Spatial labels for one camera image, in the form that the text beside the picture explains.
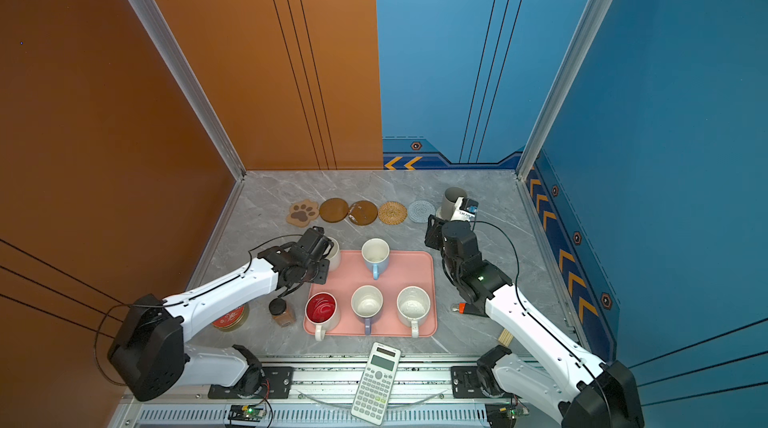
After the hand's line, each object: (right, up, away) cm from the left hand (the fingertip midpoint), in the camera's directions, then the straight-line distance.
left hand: (321, 265), depth 87 cm
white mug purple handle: (+14, -10, -2) cm, 17 cm away
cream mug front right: (+27, -11, -2) cm, 29 cm away
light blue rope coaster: (+31, +15, +22) cm, 40 cm away
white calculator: (+16, -27, -16) cm, 35 cm away
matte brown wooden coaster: (-1, +15, +22) cm, 27 cm away
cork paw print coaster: (-13, +14, +22) cm, 29 cm away
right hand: (+31, +14, -9) cm, 35 cm away
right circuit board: (+48, -32, -16) cm, 60 cm away
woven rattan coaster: (+21, +14, +21) cm, 33 cm away
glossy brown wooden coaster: (+10, +15, +21) cm, 28 cm away
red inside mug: (+1, -12, -4) cm, 13 cm away
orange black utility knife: (+42, -12, -2) cm, 44 cm away
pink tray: (+25, -2, +5) cm, 26 cm away
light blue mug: (+16, +2, +6) cm, 17 cm away
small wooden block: (+51, -18, -8) cm, 55 cm away
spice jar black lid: (-7, -10, -11) cm, 16 cm away
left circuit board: (-14, -32, -16) cm, 38 cm away
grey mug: (+40, +20, +11) cm, 46 cm away
